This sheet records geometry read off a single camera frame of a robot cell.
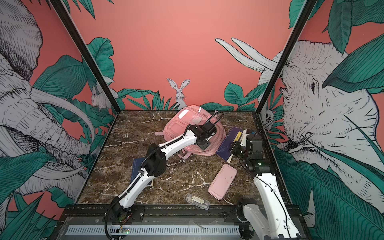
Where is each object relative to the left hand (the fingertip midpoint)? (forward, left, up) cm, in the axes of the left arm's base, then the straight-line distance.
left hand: (204, 140), depth 95 cm
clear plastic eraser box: (-34, +6, -5) cm, 35 cm away
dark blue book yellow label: (-8, -14, +15) cm, 22 cm away
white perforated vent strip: (-46, +28, -7) cm, 54 cm away
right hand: (-11, -11, +16) cm, 22 cm away
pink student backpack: (+23, +8, -2) cm, 25 cm away
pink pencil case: (-25, -9, -7) cm, 27 cm away
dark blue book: (-12, +43, -6) cm, 45 cm away
